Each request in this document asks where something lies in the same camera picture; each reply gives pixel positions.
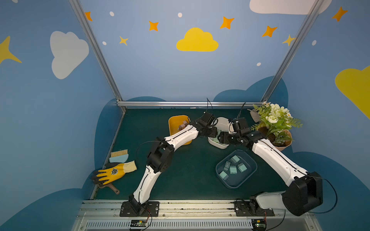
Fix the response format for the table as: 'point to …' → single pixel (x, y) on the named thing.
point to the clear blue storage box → (235, 168)
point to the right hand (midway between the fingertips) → (224, 136)
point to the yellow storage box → (174, 121)
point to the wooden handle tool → (101, 185)
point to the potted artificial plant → (275, 123)
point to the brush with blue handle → (120, 156)
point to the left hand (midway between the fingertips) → (215, 130)
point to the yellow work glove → (112, 171)
